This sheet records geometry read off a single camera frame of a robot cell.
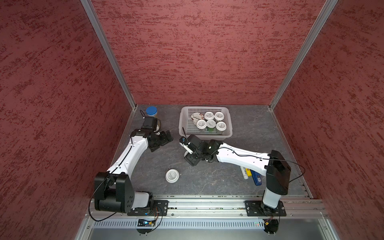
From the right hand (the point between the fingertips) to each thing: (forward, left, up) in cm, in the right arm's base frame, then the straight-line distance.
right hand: (192, 155), depth 82 cm
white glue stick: (-7, -29, -10) cm, 32 cm away
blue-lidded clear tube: (+25, +25, +10) cm, 37 cm away
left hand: (+7, +15, +2) cm, 17 cm away
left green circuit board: (-29, +25, -11) cm, 40 cm away
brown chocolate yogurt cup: (+33, -3, -5) cm, 34 cm away
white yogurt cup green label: (+32, -12, -3) cm, 35 cm away
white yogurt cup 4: (-9, +11, -4) cm, 15 cm away
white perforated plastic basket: (+28, +4, -10) cm, 30 cm away
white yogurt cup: (+32, -19, -4) cm, 37 cm away
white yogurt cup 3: (+23, -20, -5) cm, 31 cm away
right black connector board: (-32, -37, -11) cm, 51 cm away
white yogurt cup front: (+25, -13, -4) cm, 29 cm away
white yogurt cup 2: (+24, -6, -3) cm, 25 cm away
